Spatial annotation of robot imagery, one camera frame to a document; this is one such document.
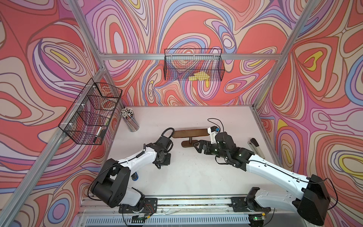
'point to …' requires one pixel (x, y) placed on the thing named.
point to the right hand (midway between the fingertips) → (199, 148)
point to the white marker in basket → (98, 133)
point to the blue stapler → (134, 176)
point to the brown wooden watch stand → (189, 133)
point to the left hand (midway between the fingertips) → (168, 162)
